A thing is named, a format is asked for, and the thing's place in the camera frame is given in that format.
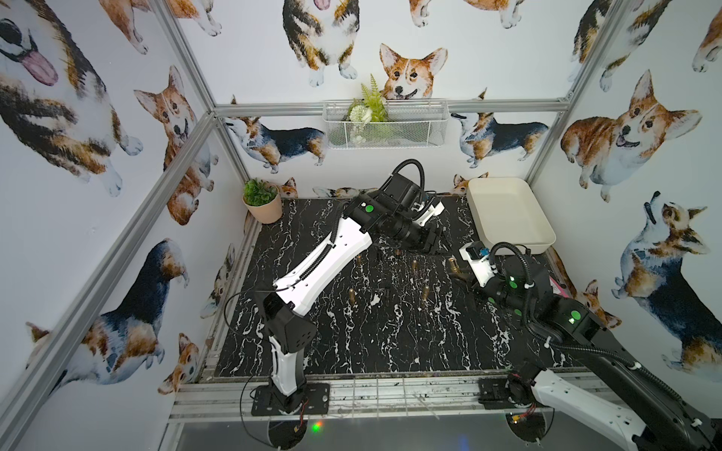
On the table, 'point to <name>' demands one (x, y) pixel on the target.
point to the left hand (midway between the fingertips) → (450, 251)
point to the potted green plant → (262, 199)
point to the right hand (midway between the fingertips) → (453, 271)
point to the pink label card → (557, 288)
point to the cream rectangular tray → (506, 210)
